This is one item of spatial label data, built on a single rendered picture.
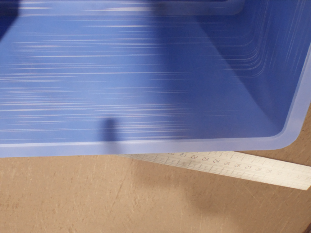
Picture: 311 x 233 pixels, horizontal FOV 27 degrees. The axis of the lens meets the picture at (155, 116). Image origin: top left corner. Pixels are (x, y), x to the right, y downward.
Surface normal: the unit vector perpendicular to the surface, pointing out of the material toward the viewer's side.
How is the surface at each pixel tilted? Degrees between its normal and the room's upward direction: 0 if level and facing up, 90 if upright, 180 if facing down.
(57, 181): 0
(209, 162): 0
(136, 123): 90
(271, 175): 0
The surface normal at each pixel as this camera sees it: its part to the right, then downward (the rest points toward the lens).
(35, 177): 0.11, 0.72
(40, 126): 0.08, -0.69
